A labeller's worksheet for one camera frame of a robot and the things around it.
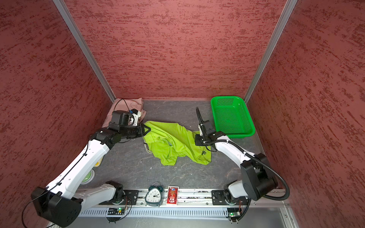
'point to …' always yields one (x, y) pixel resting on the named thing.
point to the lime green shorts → (169, 142)
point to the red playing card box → (172, 195)
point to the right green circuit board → (233, 214)
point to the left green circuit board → (116, 211)
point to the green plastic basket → (231, 117)
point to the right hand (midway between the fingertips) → (196, 143)
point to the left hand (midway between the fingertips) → (149, 132)
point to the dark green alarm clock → (153, 196)
